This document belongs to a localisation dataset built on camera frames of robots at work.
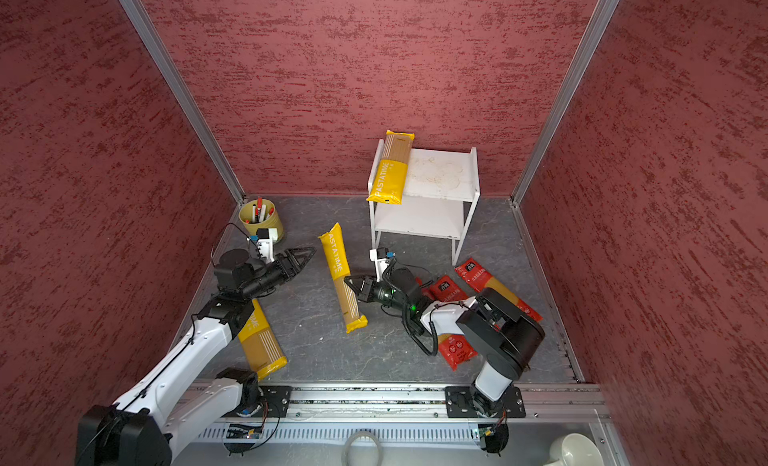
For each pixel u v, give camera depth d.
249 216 1.00
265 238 0.71
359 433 0.71
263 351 0.81
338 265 0.81
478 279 0.95
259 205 1.00
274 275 0.68
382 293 0.73
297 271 0.68
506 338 0.44
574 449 0.65
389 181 0.76
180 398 0.47
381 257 0.76
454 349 0.80
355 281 0.79
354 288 0.78
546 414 0.74
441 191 0.78
